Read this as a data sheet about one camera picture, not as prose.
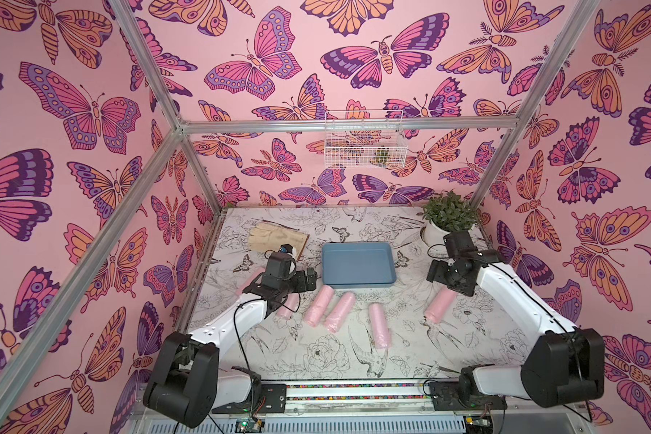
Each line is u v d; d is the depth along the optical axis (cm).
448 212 91
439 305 89
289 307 64
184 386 41
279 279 67
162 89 83
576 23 70
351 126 92
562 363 41
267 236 109
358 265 103
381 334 81
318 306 88
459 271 62
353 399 75
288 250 80
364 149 106
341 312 87
